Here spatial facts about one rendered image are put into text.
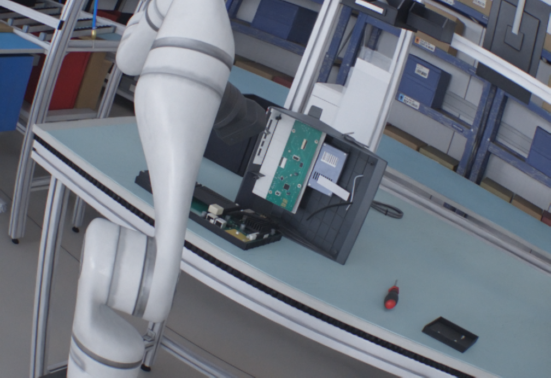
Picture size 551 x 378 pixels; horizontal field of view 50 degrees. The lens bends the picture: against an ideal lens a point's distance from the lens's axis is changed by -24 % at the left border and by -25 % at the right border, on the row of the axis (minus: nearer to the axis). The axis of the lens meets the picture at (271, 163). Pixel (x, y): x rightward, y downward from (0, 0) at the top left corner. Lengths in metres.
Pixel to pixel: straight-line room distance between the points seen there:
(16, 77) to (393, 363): 2.05
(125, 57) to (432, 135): 4.61
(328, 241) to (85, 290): 0.80
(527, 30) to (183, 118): 2.54
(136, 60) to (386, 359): 0.64
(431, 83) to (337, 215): 3.67
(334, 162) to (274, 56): 4.63
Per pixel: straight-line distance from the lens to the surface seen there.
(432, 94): 5.01
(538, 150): 4.92
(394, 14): 1.72
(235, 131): 1.21
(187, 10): 0.74
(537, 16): 3.14
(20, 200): 3.03
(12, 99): 2.83
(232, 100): 1.16
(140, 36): 1.00
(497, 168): 5.42
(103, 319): 0.73
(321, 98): 1.93
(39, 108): 2.88
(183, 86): 0.70
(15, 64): 2.76
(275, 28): 5.49
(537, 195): 5.40
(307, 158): 1.39
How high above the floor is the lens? 1.45
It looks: 14 degrees down
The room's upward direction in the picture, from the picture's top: 21 degrees clockwise
